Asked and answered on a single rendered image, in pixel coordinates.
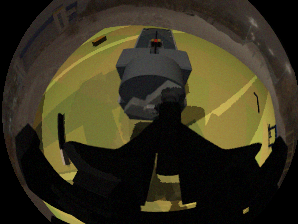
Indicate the small orange block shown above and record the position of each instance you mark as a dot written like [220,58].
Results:
[99,40]

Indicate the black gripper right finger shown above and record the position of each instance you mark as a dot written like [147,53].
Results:
[202,163]

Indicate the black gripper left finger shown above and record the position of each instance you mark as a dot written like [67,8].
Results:
[132,164]

